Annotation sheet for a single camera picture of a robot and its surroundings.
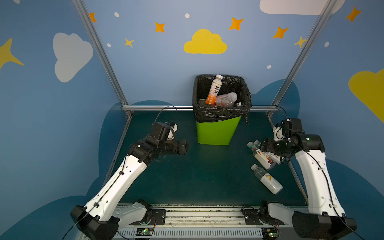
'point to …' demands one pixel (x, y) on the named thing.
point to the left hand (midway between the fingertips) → (182, 144)
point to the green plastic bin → (219, 133)
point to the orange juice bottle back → (210, 99)
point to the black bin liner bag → (203, 112)
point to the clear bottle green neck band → (270, 182)
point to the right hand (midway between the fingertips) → (269, 146)
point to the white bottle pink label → (264, 159)
